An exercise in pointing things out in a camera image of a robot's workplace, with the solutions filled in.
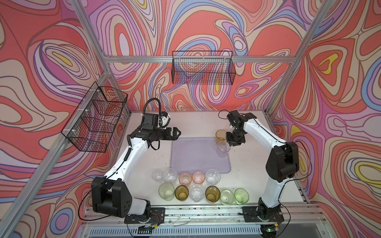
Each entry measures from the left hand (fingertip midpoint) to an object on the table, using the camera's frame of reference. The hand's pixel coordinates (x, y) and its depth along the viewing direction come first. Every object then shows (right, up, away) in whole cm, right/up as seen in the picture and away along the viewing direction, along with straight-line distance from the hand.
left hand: (175, 131), depth 82 cm
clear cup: (+29, -12, +13) cm, 34 cm away
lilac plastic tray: (+7, -17, +17) cm, 24 cm away
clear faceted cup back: (+22, -27, +5) cm, 35 cm away
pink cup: (+13, -26, +2) cm, 30 cm away
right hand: (+34, -10, +6) cm, 36 cm away
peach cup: (+5, -28, +3) cm, 28 cm away
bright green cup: (+36, -35, -2) cm, 50 cm away
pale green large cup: (-5, -32, -2) cm, 33 cm away
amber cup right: (+21, -34, -1) cm, 40 cm away
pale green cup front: (+28, -35, -3) cm, 45 cm away
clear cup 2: (-4, -26, +4) cm, 27 cm away
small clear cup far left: (-11, -25, +3) cm, 28 cm away
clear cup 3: (+12, -34, -1) cm, 36 cm away
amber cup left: (+4, -34, -1) cm, 34 cm away
